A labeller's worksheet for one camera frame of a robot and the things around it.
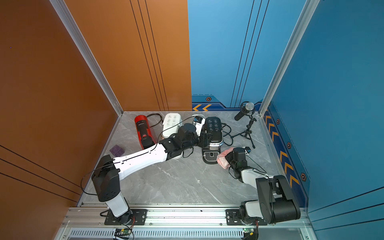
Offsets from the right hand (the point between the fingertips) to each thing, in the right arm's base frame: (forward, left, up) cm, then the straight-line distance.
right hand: (226, 153), depth 94 cm
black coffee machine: (+5, +9, +21) cm, 24 cm away
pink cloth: (-7, +4, +3) cm, 8 cm away
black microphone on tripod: (+18, -11, +21) cm, 30 cm away
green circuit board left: (-40, +53, -5) cm, 67 cm away
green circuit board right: (-41, -6, -4) cm, 42 cm away
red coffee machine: (+3, +48, +17) cm, 51 cm away
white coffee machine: (+8, +33, +21) cm, 40 cm away
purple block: (0, +69, +2) cm, 69 cm away
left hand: (0, +12, +20) cm, 23 cm away
